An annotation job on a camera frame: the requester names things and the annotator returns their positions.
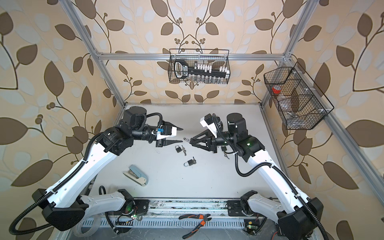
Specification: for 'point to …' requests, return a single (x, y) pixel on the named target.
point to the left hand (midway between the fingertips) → (182, 131)
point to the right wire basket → (301, 104)
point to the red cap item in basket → (276, 89)
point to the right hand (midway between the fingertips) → (194, 142)
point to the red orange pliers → (204, 216)
